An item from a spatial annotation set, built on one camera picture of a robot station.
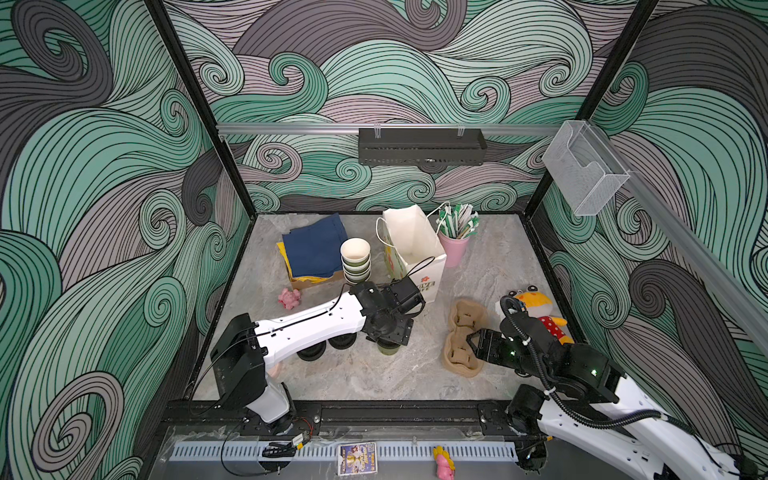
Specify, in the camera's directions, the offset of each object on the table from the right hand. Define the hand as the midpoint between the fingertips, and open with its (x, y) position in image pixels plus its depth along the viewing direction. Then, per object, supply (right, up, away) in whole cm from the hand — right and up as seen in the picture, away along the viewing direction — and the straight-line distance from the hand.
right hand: (474, 343), depth 70 cm
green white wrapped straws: (+3, +31, +26) cm, 40 cm away
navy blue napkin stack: (-45, +21, +31) cm, 58 cm away
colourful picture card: (-27, -26, -3) cm, 37 cm away
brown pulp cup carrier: (0, -7, +10) cm, 13 cm away
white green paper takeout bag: (-10, +20, +34) cm, 41 cm away
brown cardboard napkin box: (-37, +12, +28) cm, 48 cm away
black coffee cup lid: (-21, 0, -2) cm, 21 cm away
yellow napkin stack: (-48, +12, +25) cm, 56 cm away
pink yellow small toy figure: (-8, -26, -5) cm, 27 cm away
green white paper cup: (-20, -7, +12) cm, 24 cm away
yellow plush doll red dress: (+25, +5, +16) cm, 30 cm away
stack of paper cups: (-29, +19, +13) cm, 37 cm away
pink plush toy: (-51, +6, +23) cm, 56 cm away
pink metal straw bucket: (+2, +21, +26) cm, 34 cm away
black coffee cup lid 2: (-42, -7, +13) cm, 44 cm away
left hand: (-18, +1, +7) cm, 20 cm away
